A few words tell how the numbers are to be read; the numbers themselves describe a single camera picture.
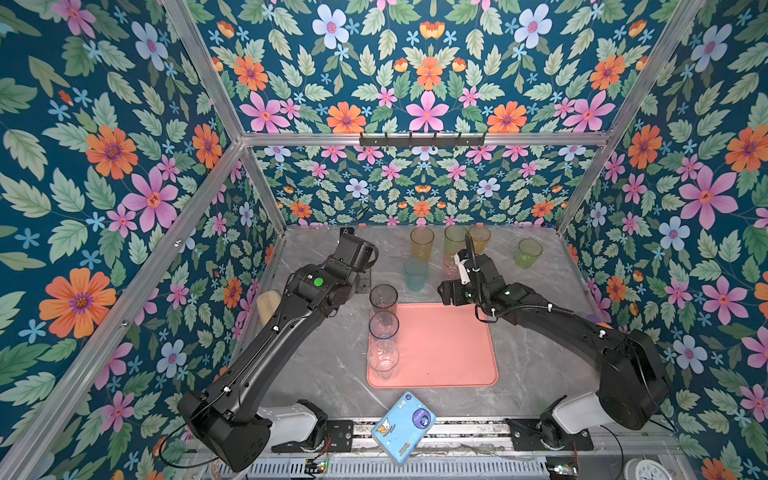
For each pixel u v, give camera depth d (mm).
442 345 867
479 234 1154
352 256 515
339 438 736
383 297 842
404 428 704
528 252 1069
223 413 375
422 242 1007
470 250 753
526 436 729
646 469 664
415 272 953
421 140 909
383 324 847
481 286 650
